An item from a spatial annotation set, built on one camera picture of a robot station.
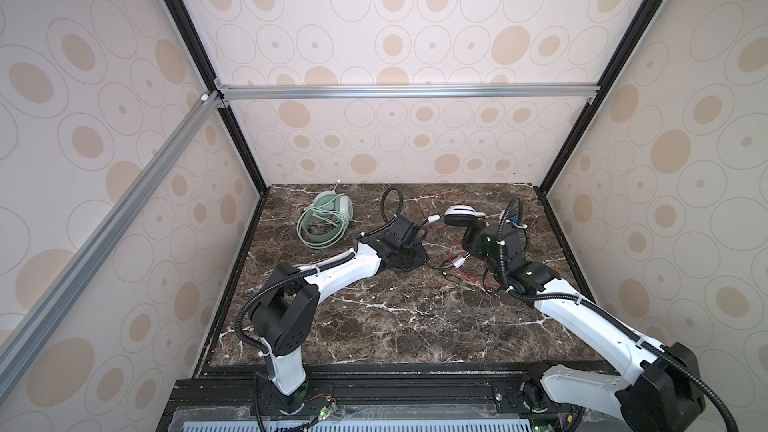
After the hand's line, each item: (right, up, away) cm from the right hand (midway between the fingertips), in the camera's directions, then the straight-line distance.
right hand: (480, 233), depth 82 cm
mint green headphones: (-49, +3, +27) cm, 56 cm away
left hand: (-11, -7, +2) cm, 13 cm away
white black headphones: (-2, +5, +4) cm, 6 cm away
